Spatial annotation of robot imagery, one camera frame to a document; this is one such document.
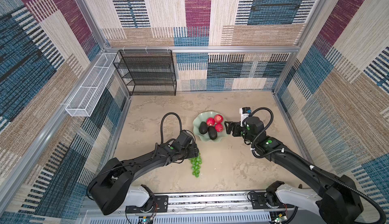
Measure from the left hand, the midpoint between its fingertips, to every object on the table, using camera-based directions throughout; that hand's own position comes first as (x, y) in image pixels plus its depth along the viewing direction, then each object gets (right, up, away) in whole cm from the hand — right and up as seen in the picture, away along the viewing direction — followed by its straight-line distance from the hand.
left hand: (195, 150), depth 85 cm
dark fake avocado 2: (+11, +8, +9) cm, 16 cm away
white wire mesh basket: (-66, +28, +7) cm, 72 cm away
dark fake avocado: (+5, +11, +11) cm, 16 cm away
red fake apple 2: (+14, +16, +11) cm, 25 cm away
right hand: (+20, +15, -3) cm, 25 cm away
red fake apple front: (+15, +11, +11) cm, 21 cm away
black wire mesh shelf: (-35, +48, +25) cm, 65 cm away
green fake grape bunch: (+1, -6, -3) cm, 7 cm away
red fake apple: (+9, +15, +12) cm, 21 cm away
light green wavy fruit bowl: (+6, +17, +16) cm, 24 cm away
